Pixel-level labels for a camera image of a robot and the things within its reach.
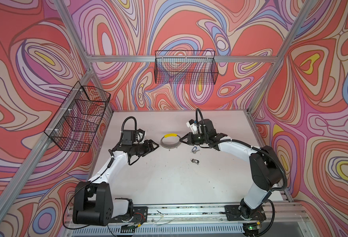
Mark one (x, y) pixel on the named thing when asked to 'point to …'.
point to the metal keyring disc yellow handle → (170, 146)
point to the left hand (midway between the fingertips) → (158, 146)
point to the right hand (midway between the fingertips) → (182, 143)
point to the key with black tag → (195, 161)
